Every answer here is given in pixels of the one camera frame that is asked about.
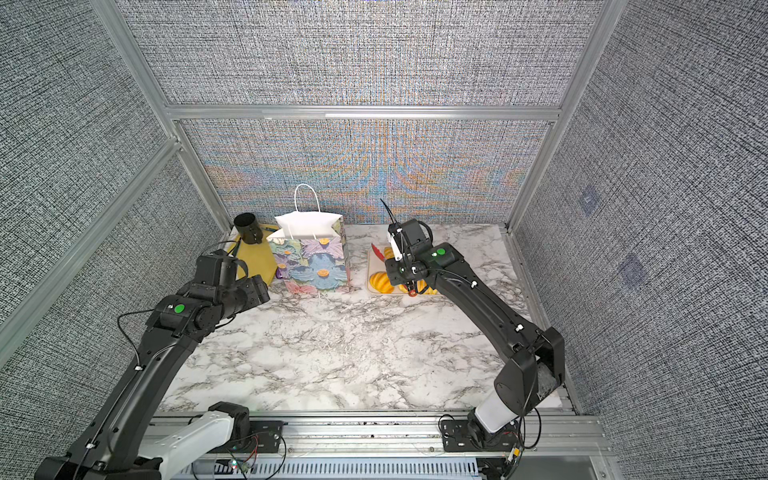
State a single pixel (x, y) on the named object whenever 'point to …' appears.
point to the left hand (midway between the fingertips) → (260, 287)
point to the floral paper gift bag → (309, 249)
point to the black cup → (248, 228)
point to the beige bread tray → (377, 264)
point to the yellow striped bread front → (421, 285)
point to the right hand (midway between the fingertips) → (396, 259)
